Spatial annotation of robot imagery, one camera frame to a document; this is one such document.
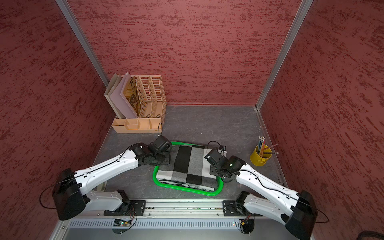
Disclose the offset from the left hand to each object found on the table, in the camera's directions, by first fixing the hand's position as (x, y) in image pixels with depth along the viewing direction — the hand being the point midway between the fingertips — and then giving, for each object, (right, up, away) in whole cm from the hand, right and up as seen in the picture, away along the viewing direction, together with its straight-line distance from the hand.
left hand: (166, 162), depth 80 cm
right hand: (+27, -5, -2) cm, 27 cm away
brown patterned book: (-28, +40, +20) cm, 53 cm away
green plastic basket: (+29, -10, -7) cm, 31 cm away
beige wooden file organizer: (-19, +37, +38) cm, 56 cm away
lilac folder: (-34, +37, +12) cm, 51 cm away
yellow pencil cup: (+51, +1, +3) cm, 51 cm away
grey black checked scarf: (+12, -2, -2) cm, 13 cm away
